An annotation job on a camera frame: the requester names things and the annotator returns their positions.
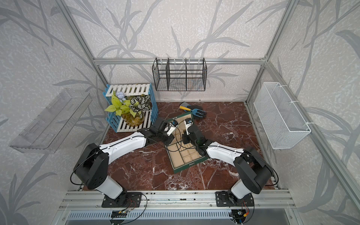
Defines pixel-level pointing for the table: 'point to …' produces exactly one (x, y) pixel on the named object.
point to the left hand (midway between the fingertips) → (173, 135)
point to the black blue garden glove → (191, 107)
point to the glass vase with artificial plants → (131, 109)
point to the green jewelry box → (183, 156)
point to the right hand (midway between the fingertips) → (184, 130)
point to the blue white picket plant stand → (116, 122)
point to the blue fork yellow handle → (194, 111)
